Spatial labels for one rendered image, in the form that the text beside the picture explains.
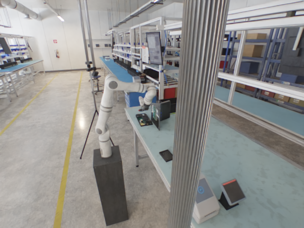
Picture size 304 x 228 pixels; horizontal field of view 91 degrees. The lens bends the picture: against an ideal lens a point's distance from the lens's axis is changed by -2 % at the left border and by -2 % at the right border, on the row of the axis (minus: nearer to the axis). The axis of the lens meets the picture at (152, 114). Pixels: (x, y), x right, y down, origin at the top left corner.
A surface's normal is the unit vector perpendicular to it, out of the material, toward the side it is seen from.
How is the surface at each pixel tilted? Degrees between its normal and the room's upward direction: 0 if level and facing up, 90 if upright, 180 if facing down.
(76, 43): 90
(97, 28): 90
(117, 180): 90
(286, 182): 0
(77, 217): 0
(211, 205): 41
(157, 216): 0
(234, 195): 32
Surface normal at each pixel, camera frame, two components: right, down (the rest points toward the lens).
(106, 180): 0.30, 0.40
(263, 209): 0.00, -0.91
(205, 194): 0.20, -0.60
